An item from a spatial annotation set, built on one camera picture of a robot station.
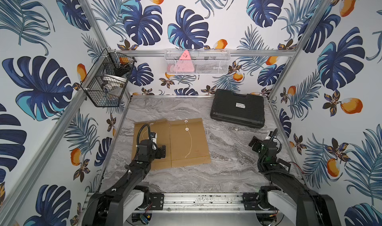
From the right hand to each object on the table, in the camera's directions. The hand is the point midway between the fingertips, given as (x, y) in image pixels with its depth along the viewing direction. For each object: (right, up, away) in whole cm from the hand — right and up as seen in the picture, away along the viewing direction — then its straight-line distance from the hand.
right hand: (262, 139), depth 88 cm
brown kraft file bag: (-44, -4, +8) cm, 45 cm away
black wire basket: (-91, +31, -4) cm, 96 cm away
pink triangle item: (-46, +45, +3) cm, 65 cm away
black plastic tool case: (-4, +18, +17) cm, 25 cm away
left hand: (-63, -3, +1) cm, 63 cm away
